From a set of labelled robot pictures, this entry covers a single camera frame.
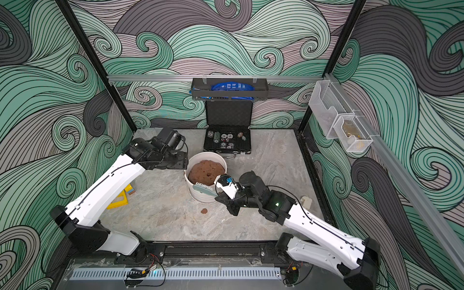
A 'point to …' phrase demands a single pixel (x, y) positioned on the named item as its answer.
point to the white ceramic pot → (196, 195)
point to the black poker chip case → (228, 127)
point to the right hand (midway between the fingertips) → (220, 195)
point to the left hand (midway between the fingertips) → (183, 159)
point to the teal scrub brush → (205, 188)
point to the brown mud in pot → (205, 172)
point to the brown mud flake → (204, 211)
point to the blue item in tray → (232, 86)
